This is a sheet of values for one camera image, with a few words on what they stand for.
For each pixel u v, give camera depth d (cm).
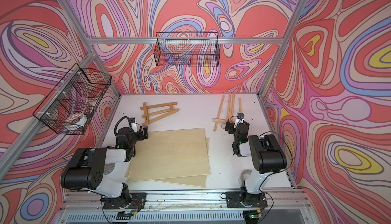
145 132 86
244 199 66
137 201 73
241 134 73
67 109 73
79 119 72
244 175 79
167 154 90
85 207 73
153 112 109
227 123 88
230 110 108
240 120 81
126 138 72
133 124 81
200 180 80
